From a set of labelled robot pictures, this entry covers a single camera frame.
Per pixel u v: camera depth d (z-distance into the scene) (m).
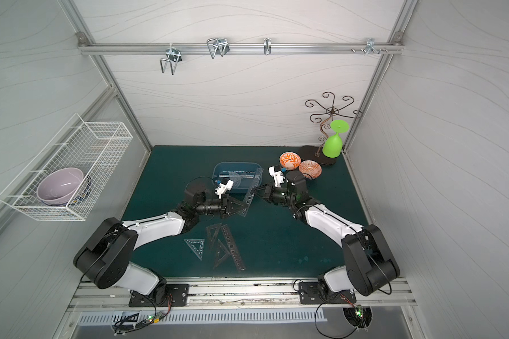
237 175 1.08
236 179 1.07
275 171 0.78
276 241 0.91
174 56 0.78
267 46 0.78
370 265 0.43
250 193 0.80
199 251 0.84
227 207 0.73
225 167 1.10
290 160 1.11
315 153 1.15
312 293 0.73
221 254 0.84
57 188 0.61
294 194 0.66
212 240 0.87
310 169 1.09
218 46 0.76
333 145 0.91
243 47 0.77
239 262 0.81
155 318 0.67
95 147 0.78
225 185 0.78
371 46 0.76
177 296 0.73
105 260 0.43
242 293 0.75
